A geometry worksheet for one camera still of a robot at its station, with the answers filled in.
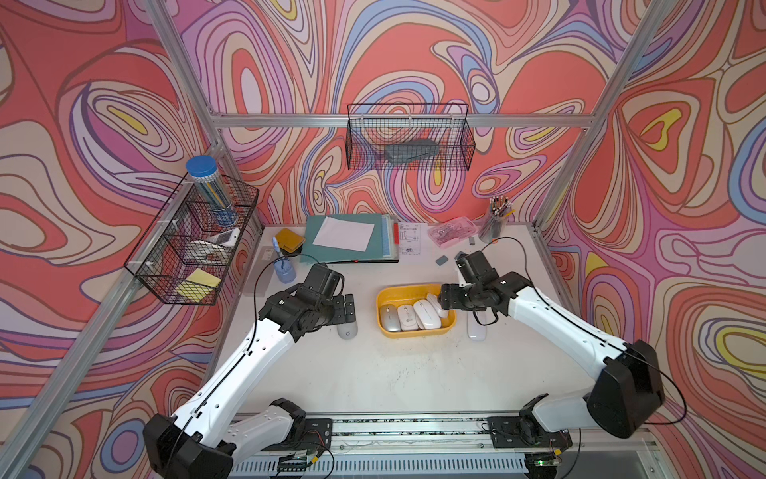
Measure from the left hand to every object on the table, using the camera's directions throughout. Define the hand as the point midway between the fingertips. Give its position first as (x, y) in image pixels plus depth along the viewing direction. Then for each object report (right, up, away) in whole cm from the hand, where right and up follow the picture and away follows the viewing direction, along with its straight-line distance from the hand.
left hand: (341, 309), depth 76 cm
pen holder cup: (+51, +25, +32) cm, 66 cm away
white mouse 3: (+24, -5, +12) cm, 27 cm away
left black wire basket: (-40, +14, -2) cm, 42 cm away
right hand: (+31, -1, +7) cm, 31 cm away
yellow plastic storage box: (+18, +1, +22) cm, 29 cm away
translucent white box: (-34, +6, +30) cm, 46 cm away
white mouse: (+40, -10, +15) cm, 44 cm away
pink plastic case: (+36, +23, +42) cm, 59 cm away
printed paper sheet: (+21, +20, +40) cm, 50 cm away
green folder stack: (+11, +17, +35) cm, 41 cm away
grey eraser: (+33, +12, +35) cm, 49 cm away
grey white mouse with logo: (0, -9, +13) cm, 16 cm away
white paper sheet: (-5, +22, +39) cm, 45 cm away
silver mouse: (+13, -6, +15) cm, 21 cm away
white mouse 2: (+18, -5, +15) cm, 24 cm away
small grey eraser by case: (+45, +19, +39) cm, 63 cm away
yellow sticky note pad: (-29, +8, -13) cm, 32 cm away
